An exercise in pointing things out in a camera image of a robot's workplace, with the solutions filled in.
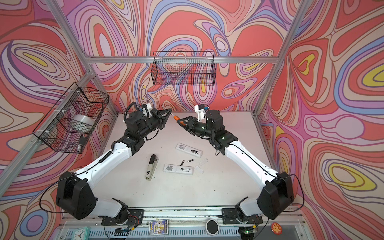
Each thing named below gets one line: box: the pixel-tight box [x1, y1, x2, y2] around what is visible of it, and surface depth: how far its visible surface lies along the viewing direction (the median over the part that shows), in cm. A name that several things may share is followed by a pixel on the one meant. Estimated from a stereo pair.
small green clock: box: [71, 226, 91, 240], surface depth 69 cm
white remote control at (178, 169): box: [163, 163, 194, 175], surface depth 90 cm
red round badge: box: [270, 222, 283, 236], surface depth 72 cm
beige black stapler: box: [145, 154, 159, 181], surface depth 90 cm
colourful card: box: [148, 219, 169, 236], surface depth 71 cm
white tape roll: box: [71, 114, 95, 130], surface depth 73 cm
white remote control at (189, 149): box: [175, 142, 203, 158], surface depth 98 cm
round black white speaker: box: [205, 219, 219, 236], surface depth 68 cm
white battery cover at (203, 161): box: [198, 158, 209, 166], surface depth 95 cm
